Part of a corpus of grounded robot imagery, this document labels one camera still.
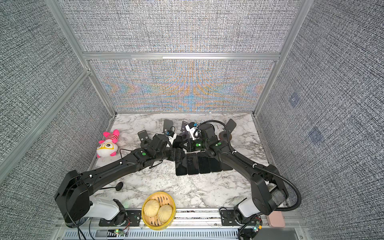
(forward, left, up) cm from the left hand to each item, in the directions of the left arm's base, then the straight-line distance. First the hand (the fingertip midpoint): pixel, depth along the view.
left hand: (180, 151), depth 82 cm
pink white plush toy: (+10, +44, -8) cm, 46 cm away
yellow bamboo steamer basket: (-31, +14, -12) cm, 36 cm away
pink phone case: (-33, -45, -12) cm, 56 cm away
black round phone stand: (+16, +24, -6) cm, 29 cm away
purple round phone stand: (+23, -3, -4) cm, 24 cm away
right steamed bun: (-28, +8, -9) cm, 30 cm away
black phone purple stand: (-1, -7, -13) cm, 15 cm away
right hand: (+2, -1, +4) cm, 5 cm away
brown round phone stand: (+24, +8, -5) cm, 26 cm away
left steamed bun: (-25, +14, -7) cm, 30 cm away
